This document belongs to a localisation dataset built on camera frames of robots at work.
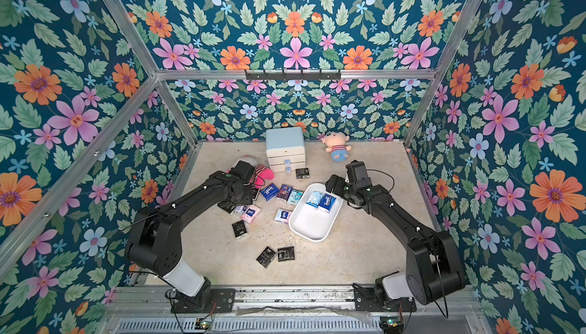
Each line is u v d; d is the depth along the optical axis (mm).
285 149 976
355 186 663
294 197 958
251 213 907
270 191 982
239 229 880
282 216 906
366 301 734
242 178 729
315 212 932
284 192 982
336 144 1108
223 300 736
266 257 805
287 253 818
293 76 935
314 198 954
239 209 906
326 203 932
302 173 1045
